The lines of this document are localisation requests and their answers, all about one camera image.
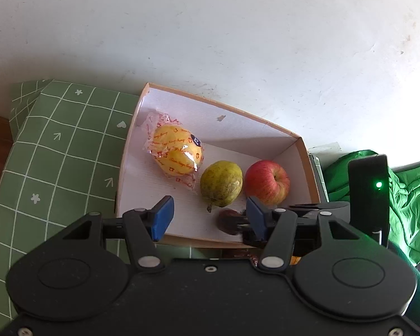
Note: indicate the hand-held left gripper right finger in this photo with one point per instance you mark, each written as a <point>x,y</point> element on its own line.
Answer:
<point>257,217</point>

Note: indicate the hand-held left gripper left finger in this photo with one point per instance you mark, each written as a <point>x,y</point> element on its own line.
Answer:
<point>162,217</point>

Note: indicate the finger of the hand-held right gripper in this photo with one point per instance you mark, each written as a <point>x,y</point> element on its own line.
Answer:
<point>239,218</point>
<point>252,240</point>

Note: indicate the dark red date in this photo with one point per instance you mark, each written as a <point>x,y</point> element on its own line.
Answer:
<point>225,222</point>

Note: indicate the small red apple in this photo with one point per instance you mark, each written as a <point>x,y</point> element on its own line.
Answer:
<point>266,182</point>

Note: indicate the green pear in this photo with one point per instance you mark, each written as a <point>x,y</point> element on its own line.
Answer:
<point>220,182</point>

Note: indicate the small tangerine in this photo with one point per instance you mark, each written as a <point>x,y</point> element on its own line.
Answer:
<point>295,260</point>

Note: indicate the large plastic-wrapped yellow orange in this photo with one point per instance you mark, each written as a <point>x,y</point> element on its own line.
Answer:
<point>178,150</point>

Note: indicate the cardboard box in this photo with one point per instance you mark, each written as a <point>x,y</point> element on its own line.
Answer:
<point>231,136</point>

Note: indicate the green cloth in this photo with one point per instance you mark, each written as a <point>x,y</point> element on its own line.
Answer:
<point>413,210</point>

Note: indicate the clear plastic sheet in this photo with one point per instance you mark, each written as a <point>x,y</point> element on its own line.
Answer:
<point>325,147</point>

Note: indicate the green checked tablecloth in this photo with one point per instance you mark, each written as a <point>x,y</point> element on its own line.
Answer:
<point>56,164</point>

